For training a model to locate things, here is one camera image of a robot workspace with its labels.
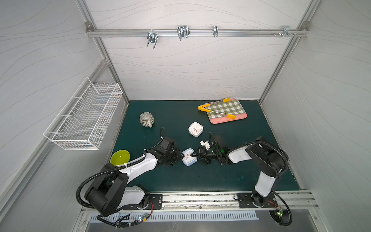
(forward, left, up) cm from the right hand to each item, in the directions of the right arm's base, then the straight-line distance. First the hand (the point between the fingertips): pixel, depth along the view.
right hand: (191, 157), depth 86 cm
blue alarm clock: (-1, +2, 0) cm, 3 cm away
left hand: (-1, +5, 0) cm, 5 cm away
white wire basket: (+4, +52, +28) cm, 60 cm away
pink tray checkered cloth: (+41, -22, -5) cm, 47 cm away
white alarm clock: (+21, -2, -1) cm, 21 cm away
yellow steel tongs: (+42, -7, -1) cm, 42 cm away
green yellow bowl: (-2, +44, 0) cm, 44 cm away
